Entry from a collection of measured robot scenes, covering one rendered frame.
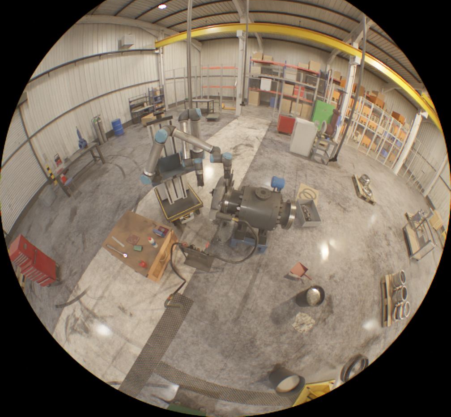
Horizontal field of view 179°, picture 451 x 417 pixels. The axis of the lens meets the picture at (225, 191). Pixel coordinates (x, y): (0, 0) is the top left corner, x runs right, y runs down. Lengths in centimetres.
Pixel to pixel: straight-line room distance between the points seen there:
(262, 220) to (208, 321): 160
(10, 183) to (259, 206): 968
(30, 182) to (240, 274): 921
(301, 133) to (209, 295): 503
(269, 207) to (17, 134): 956
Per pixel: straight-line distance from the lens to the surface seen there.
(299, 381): 252
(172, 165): 211
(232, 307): 221
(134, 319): 258
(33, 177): 899
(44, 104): 897
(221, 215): 173
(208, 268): 228
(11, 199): 942
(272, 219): 188
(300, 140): 528
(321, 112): 844
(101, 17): 1092
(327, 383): 329
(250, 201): 184
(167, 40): 1167
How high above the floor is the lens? 220
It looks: 44 degrees down
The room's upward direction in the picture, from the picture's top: 2 degrees clockwise
